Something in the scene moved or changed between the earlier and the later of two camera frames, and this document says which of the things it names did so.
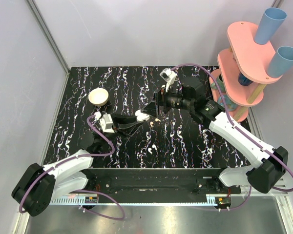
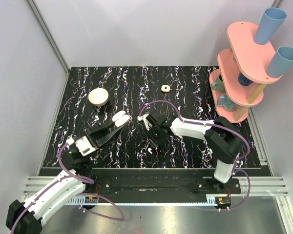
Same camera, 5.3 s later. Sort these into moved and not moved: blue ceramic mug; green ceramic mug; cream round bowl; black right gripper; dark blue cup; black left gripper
Moved: black left gripper; black right gripper
Not moved: green ceramic mug; cream round bowl; dark blue cup; blue ceramic mug
